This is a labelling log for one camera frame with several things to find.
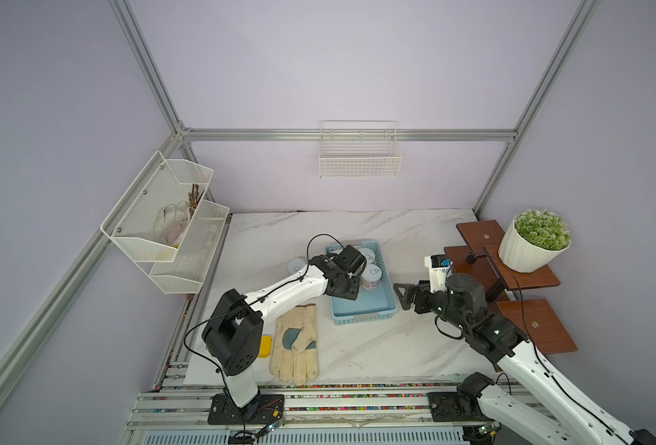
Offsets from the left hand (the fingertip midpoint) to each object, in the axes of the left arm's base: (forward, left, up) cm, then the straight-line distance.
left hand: (346, 291), depth 86 cm
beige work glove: (-16, +16, -9) cm, 25 cm away
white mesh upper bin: (+11, +57, +21) cm, 61 cm away
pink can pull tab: (+9, -9, -5) cm, 14 cm away
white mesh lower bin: (-2, +44, +14) cm, 46 cm away
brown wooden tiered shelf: (-11, -52, +5) cm, 53 cm away
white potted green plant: (+1, -46, +25) cm, 52 cm away
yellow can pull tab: (+17, -8, -4) cm, 19 cm away
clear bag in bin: (+11, +50, +21) cm, 55 cm away
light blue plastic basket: (+1, -8, -11) cm, 13 cm away
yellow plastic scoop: (-15, +25, -10) cm, 31 cm away
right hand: (-4, -17, +10) cm, 20 cm away
